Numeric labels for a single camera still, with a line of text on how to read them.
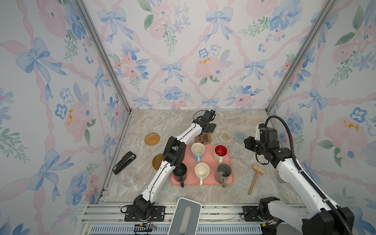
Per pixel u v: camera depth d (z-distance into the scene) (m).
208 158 0.94
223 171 0.82
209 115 0.88
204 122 0.85
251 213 0.72
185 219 0.73
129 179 0.84
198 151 0.93
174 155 0.70
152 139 1.03
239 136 1.04
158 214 0.75
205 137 1.03
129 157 0.91
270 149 0.59
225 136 1.04
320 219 0.38
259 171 0.87
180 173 0.87
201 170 0.86
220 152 0.93
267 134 0.60
